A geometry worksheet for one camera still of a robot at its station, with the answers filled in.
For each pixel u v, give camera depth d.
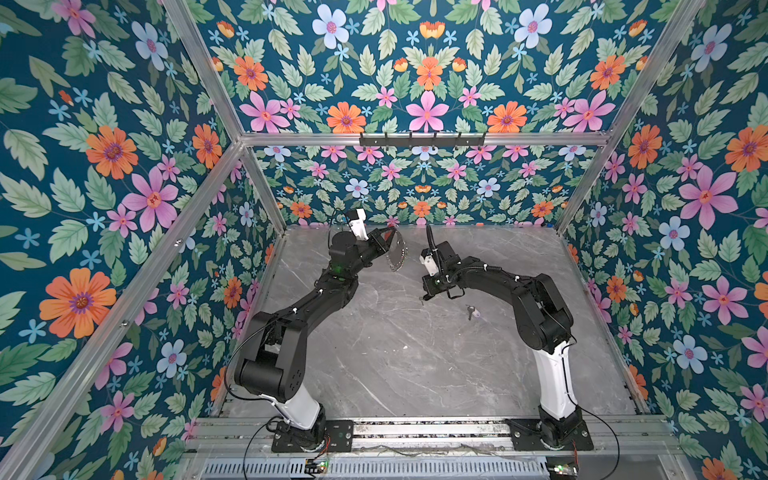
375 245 0.75
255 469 0.70
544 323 0.55
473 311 0.96
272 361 0.46
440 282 0.86
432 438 0.75
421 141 0.93
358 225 0.77
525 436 0.73
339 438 0.73
